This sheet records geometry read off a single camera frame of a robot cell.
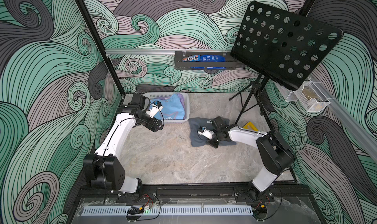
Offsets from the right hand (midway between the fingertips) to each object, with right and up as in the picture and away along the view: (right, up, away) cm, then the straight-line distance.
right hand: (211, 140), depth 93 cm
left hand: (-33, +14, -12) cm, 38 cm away
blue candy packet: (-5, +53, -1) cm, 54 cm away
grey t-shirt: (-11, +10, +5) cm, 15 cm away
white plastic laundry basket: (-16, +21, +6) cm, 27 cm away
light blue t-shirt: (-26, +21, +8) cm, 35 cm away
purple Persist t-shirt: (-20, +28, +12) cm, 36 cm away
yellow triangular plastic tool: (+29, +10, +7) cm, 31 cm away
